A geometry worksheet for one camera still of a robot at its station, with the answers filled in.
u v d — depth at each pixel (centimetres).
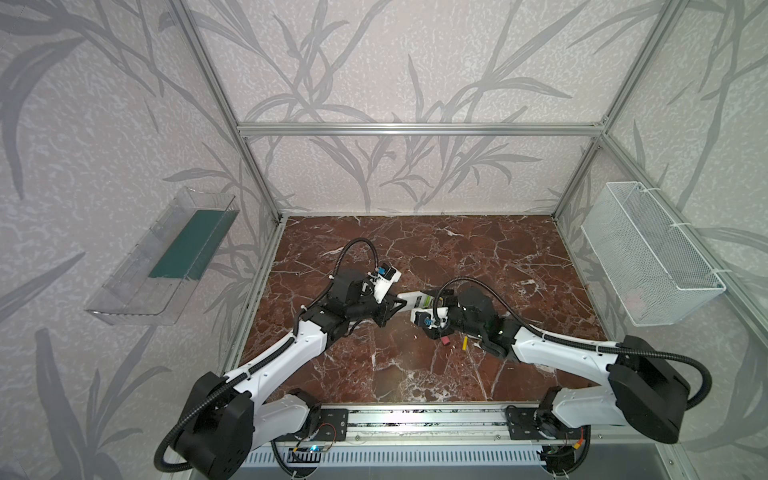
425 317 67
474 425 75
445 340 87
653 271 63
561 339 52
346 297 62
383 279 69
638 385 42
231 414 39
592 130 94
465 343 86
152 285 63
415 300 80
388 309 69
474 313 62
